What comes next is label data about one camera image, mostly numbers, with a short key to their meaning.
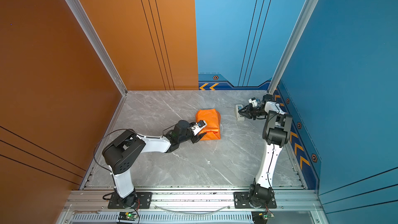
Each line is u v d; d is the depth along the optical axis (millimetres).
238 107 1054
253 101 994
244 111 955
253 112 931
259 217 701
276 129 613
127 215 708
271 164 621
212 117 966
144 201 739
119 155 501
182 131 728
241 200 725
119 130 543
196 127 790
